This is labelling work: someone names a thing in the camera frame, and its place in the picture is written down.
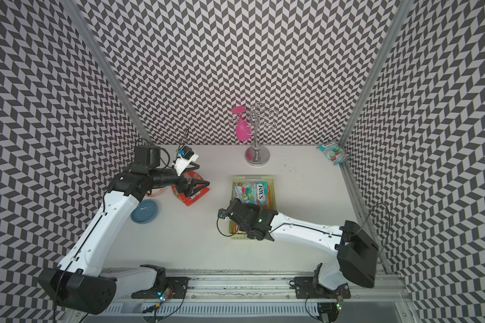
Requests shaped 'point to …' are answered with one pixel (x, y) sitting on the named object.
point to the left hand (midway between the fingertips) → (200, 176)
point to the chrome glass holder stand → (257, 155)
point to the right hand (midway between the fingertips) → (250, 210)
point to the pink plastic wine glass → (243, 131)
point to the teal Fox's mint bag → (255, 193)
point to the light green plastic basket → (234, 231)
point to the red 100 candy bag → (190, 199)
